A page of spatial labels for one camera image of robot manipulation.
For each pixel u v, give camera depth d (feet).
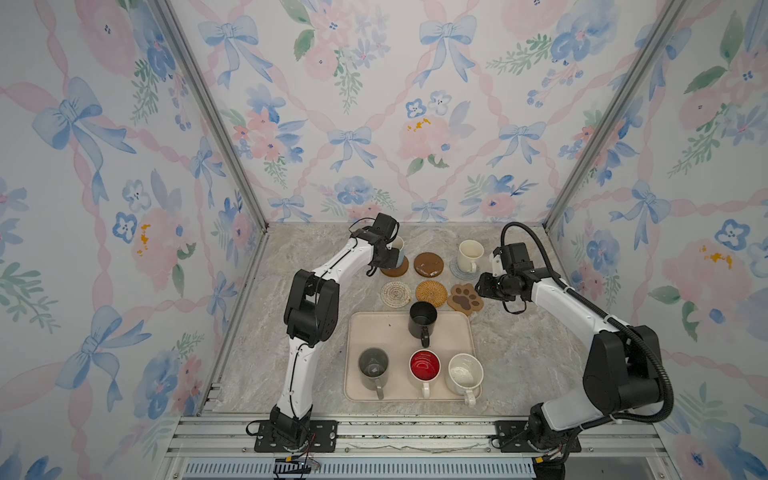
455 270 3.50
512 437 2.35
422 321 2.91
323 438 2.42
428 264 3.54
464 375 2.71
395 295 3.29
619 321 1.54
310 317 1.89
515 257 2.31
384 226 2.63
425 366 2.74
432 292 3.30
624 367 1.45
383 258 2.80
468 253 3.33
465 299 3.27
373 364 2.60
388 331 3.03
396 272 3.47
